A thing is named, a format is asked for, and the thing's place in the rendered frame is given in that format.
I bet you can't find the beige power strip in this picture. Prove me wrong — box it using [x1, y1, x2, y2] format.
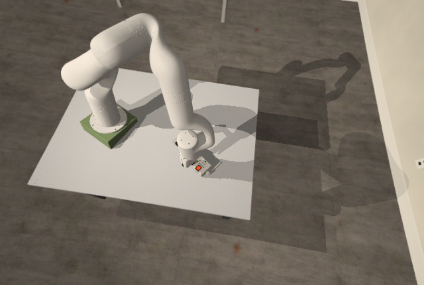
[191, 155, 217, 176]

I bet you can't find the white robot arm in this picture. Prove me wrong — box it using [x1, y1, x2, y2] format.
[61, 13, 215, 160]

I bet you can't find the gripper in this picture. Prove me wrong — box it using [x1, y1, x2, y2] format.
[180, 151, 201, 168]

